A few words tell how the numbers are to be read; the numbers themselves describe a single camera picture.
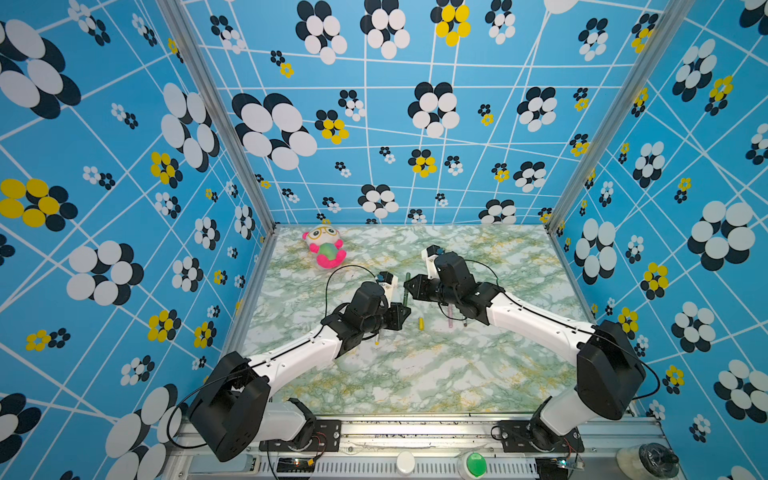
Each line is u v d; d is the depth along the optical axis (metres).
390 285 0.75
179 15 0.69
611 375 0.43
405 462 0.64
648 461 0.62
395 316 0.72
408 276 0.83
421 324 0.94
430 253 0.76
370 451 0.72
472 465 0.62
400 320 0.75
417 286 0.72
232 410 0.41
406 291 0.80
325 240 1.07
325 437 0.73
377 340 0.72
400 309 0.72
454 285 0.63
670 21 0.69
